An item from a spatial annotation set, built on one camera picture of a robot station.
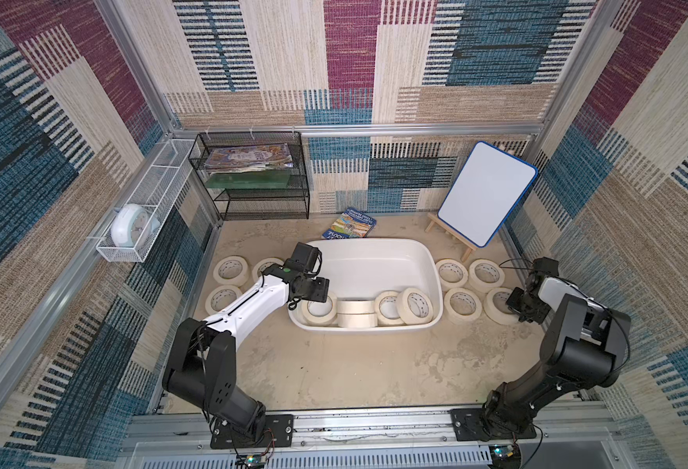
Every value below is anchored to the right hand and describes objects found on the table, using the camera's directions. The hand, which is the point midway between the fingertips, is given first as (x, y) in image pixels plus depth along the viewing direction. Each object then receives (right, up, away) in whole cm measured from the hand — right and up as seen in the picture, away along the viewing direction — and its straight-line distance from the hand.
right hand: (520, 307), depth 92 cm
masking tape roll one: (-95, +10, +13) cm, 96 cm away
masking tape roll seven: (-51, +1, -7) cm, 52 cm away
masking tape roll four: (-17, 0, +2) cm, 17 cm away
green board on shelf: (-85, +40, +2) cm, 94 cm away
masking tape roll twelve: (-8, -3, -2) cm, 8 cm away
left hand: (-63, +6, -3) cm, 64 cm away
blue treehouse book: (-52, +27, +23) cm, 63 cm away
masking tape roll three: (-7, +9, +10) cm, 15 cm away
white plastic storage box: (-49, +10, +18) cm, 53 cm away
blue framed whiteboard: (-10, +37, 0) cm, 38 cm away
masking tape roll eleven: (-18, +10, +10) cm, 23 cm away
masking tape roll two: (-84, +13, +12) cm, 85 cm away
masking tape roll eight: (-51, -2, -8) cm, 52 cm away
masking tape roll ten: (-33, 0, +1) cm, 33 cm away
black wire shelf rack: (-95, +35, +27) cm, 105 cm away
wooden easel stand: (-21, +28, +16) cm, 39 cm away
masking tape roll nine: (-42, -1, +1) cm, 42 cm away
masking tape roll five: (-62, -3, -2) cm, 62 cm away
